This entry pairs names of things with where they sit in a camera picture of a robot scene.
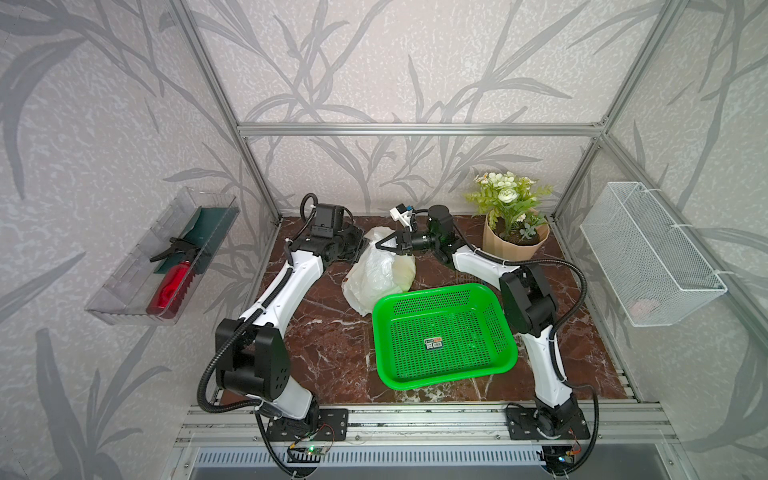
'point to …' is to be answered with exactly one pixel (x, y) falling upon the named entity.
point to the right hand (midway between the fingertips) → (377, 248)
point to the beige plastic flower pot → (503, 250)
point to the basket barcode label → (433, 343)
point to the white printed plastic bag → (374, 274)
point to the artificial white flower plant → (509, 198)
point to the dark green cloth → (209, 233)
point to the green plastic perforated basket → (439, 335)
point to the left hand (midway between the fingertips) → (375, 235)
